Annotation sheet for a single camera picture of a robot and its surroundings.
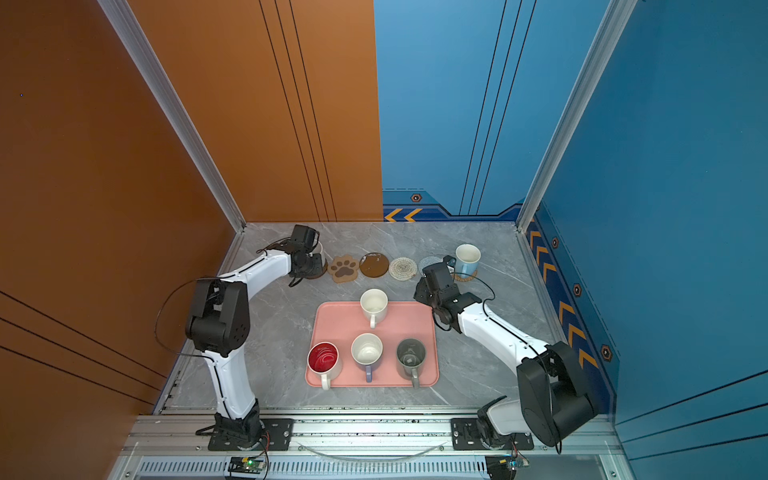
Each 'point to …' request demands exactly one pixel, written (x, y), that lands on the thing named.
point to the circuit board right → (504, 466)
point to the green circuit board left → (246, 465)
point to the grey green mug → (410, 358)
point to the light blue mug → (467, 257)
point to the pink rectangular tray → (341, 323)
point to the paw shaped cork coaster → (343, 269)
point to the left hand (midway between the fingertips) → (314, 263)
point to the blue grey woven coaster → (428, 261)
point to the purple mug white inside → (367, 351)
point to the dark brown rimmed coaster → (374, 265)
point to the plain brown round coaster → (320, 275)
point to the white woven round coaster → (403, 269)
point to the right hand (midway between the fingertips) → (421, 288)
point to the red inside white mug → (324, 360)
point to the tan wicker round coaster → (468, 278)
